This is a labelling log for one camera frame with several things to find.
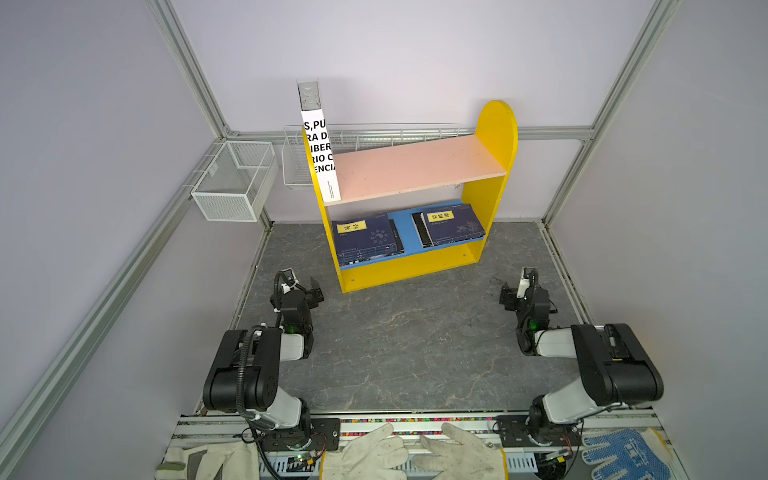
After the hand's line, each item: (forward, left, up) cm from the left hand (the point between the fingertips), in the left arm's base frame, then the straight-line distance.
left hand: (300, 284), depth 92 cm
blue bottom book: (+10, -22, +9) cm, 26 cm away
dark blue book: (+9, -21, +9) cm, 24 cm away
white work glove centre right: (-47, -45, -9) cm, 66 cm away
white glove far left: (-43, +17, -6) cm, 46 cm away
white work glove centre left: (-45, -22, -8) cm, 51 cm away
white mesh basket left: (+34, +22, +15) cm, 43 cm away
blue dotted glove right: (-49, -85, -8) cm, 99 cm away
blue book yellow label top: (+14, -46, +8) cm, 49 cm away
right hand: (-4, -70, -2) cm, 70 cm away
